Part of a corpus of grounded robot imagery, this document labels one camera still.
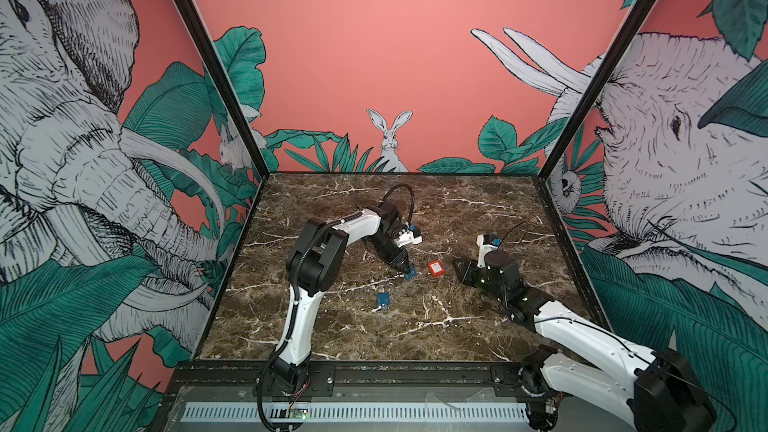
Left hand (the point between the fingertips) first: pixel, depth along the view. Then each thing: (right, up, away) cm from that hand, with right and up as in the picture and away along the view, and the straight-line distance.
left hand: (407, 265), depth 92 cm
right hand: (+12, +4, -10) cm, 16 cm away
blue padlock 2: (-7, -9, -4) cm, 12 cm away
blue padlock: (+1, -2, 0) cm, 3 cm away
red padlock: (+9, -1, +1) cm, 9 cm away
